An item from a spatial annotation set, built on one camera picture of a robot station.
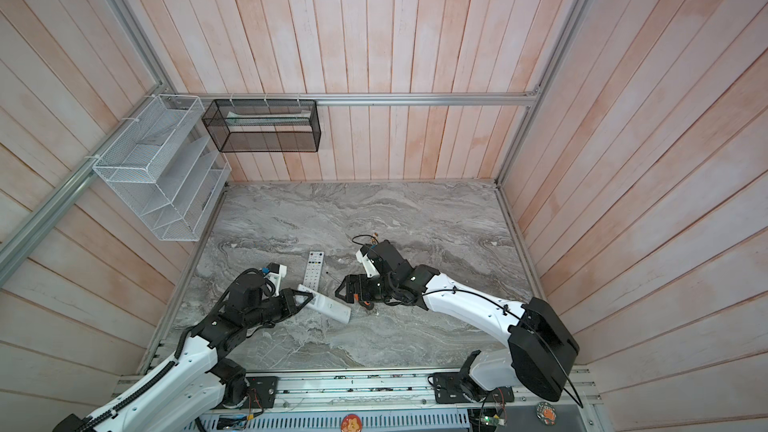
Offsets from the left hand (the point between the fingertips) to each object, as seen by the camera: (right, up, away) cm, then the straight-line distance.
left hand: (311, 303), depth 79 cm
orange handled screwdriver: (+15, -2, +7) cm, 16 cm away
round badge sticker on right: (+59, -23, -9) cm, 64 cm away
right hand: (+10, +3, -1) cm, 11 cm away
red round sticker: (+12, -25, -10) cm, 30 cm away
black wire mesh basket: (-23, +56, +25) cm, 65 cm away
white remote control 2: (+4, -2, +2) cm, 5 cm away
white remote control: (-3, +6, +15) cm, 17 cm away
